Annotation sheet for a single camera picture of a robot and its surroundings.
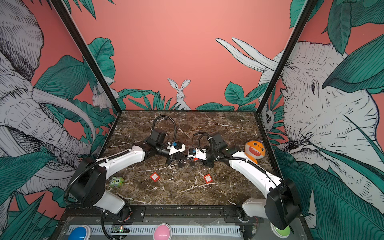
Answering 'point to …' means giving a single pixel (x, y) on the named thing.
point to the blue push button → (81, 232)
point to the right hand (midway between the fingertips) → (196, 155)
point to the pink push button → (163, 231)
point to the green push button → (281, 233)
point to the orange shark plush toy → (254, 150)
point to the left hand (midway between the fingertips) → (186, 155)
